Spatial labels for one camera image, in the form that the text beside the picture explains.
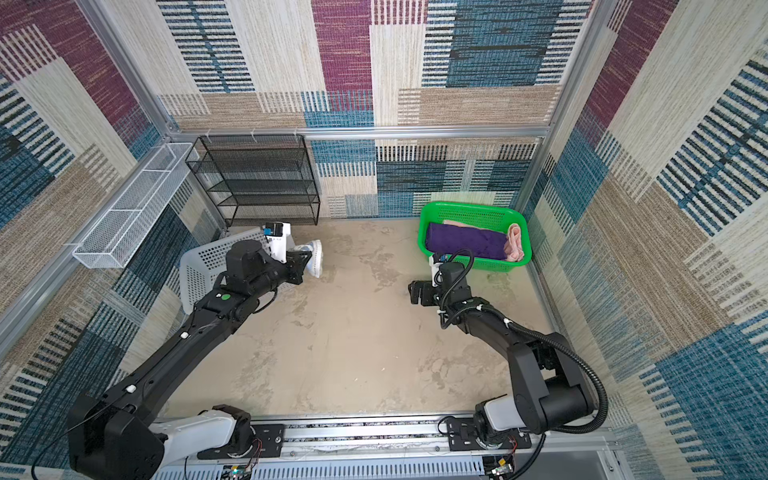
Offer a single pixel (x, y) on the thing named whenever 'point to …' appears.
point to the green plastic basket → (494, 217)
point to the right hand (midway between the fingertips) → (424, 289)
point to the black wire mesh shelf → (258, 179)
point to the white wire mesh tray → (116, 233)
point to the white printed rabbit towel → (314, 264)
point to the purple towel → (444, 239)
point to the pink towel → (513, 246)
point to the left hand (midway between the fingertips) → (310, 248)
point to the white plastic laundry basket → (199, 266)
